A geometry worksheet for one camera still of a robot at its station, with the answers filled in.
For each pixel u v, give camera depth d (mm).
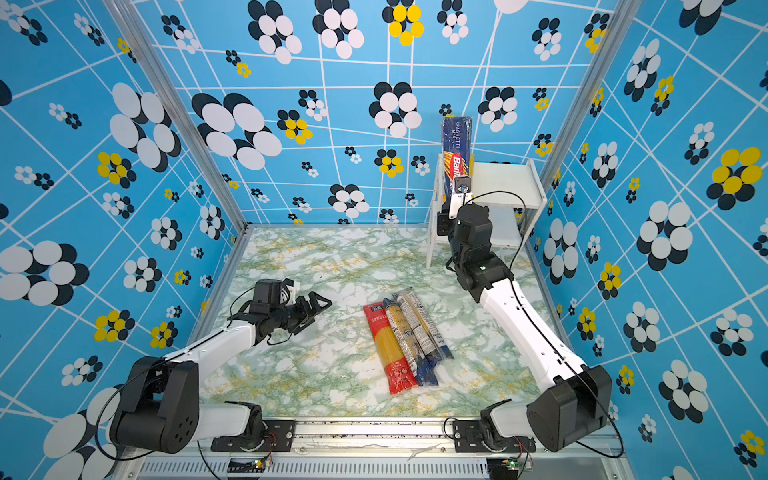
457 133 693
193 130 917
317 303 796
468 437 727
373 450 729
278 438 734
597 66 762
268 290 699
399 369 806
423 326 889
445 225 655
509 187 845
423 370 805
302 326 854
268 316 696
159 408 421
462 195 578
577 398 383
